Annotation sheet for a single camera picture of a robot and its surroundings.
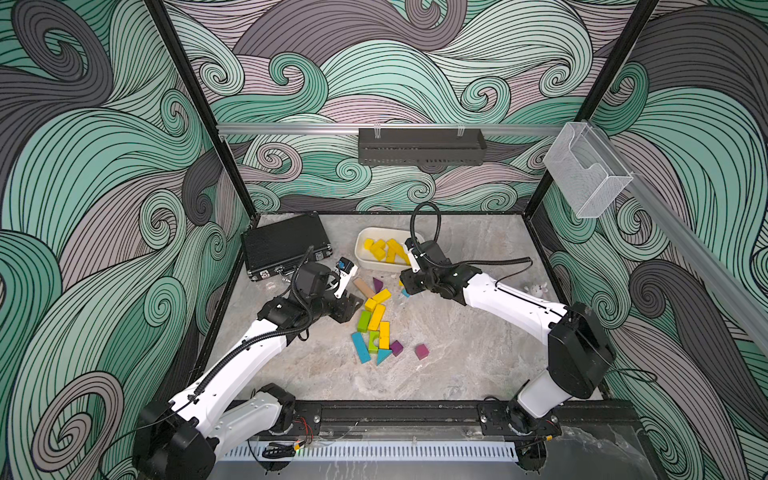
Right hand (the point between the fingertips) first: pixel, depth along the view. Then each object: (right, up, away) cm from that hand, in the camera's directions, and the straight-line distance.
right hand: (404, 277), depth 86 cm
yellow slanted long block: (-10, -9, +6) cm, 15 cm away
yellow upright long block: (-8, -13, +4) cm, 16 cm away
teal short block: (0, -4, -7) cm, 8 cm away
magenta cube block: (+5, -21, -2) cm, 22 cm away
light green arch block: (-9, -19, -1) cm, 21 cm away
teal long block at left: (-13, -20, -2) cm, 24 cm away
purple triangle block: (-8, -4, +11) cm, 14 cm away
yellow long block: (-6, -19, 0) cm, 20 cm away
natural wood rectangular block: (-12, -5, +12) cm, 18 cm away
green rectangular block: (-12, -14, +3) cm, 19 cm away
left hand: (-14, -3, -9) cm, 17 cm away
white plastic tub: (-12, +4, +19) cm, 23 cm away
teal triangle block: (-6, -22, -3) cm, 23 cm away
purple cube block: (-2, -20, -3) cm, 20 cm away
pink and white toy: (+42, -5, +3) cm, 42 cm away
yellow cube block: (-11, +9, +23) cm, 27 cm away
